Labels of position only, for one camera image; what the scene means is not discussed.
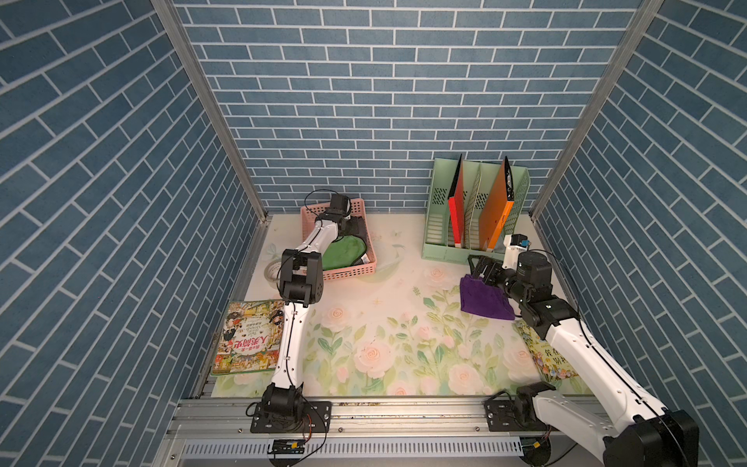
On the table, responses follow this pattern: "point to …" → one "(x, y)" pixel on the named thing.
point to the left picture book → (251, 338)
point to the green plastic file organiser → (439, 242)
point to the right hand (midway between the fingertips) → (484, 260)
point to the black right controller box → (537, 450)
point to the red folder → (456, 201)
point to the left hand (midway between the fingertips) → (359, 224)
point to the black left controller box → (288, 447)
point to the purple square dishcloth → (483, 300)
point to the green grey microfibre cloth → (344, 250)
